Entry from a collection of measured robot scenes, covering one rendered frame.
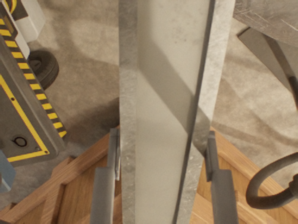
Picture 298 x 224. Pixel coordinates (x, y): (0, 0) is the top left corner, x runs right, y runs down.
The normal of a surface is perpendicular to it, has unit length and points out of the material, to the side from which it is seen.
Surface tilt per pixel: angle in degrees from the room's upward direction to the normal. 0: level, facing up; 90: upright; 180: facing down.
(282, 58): 0
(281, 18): 39
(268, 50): 0
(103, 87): 0
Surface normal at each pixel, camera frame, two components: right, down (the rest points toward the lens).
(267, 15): -0.06, 0.99
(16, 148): -0.06, 0.63
